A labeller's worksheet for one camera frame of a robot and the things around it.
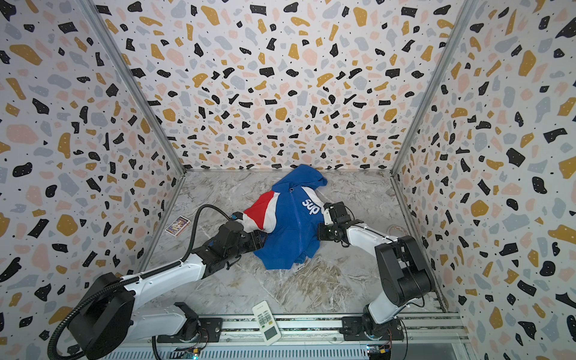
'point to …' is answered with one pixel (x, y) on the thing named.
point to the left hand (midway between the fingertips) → (262, 232)
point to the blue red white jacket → (292, 217)
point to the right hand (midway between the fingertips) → (315, 228)
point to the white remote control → (266, 322)
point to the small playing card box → (178, 226)
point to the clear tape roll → (397, 226)
